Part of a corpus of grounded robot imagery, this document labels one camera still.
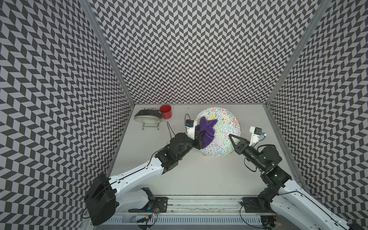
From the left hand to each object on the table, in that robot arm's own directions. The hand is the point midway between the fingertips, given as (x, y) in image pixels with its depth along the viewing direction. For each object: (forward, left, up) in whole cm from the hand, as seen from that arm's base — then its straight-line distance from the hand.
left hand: (203, 132), depth 73 cm
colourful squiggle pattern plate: (+1, -11, +6) cm, 13 cm away
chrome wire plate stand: (+21, +31, -23) cm, 44 cm away
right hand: (-5, -11, +2) cm, 12 cm away
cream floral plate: (+22, +37, -16) cm, 46 cm away
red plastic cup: (+29, +25, -16) cm, 42 cm away
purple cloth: (+1, -2, +4) cm, 4 cm away
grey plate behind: (+24, +36, -11) cm, 45 cm away
